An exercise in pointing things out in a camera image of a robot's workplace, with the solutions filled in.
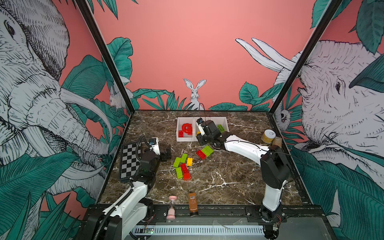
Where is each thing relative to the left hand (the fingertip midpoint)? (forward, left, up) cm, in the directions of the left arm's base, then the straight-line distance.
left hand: (163, 142), depth 83 cm
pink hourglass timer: (-34, -5, -13) cm, 37 cm away
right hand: (+7, -20, -1) cm, 21 cm away
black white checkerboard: (-4, +22, -10) cm, 25 cm away
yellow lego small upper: (-6, -15, -13) cm, 21 cm away
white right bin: (+25, -39, -11) cm, 47 cm away
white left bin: (+26, -8, -12) cm, 30 cm away
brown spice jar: (+6, -74, -11) cm, 75 cm away
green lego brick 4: (-13, -8, -13) cm, 20 cm away
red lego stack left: (-13, -13, -15) cm, 24 cm away
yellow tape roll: (+10, -69, -11) cm, 71 cm away
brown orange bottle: (-29, -16, -11) cm, 35 cm away
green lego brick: (+19, -38, -13) cm, 45 cm away
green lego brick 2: (-3, -11, -14) cm, 18 cm away
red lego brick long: (+16, -8, -14) cm, 23 cm away
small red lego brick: (0, -22, -14) cm, 26 cm away
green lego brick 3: (-6, -7, -13) cm, 16 cm away
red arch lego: (+21, -13, -14) cm, 28 cm away
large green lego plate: (+3, -27, -15) cm, 31 cm away
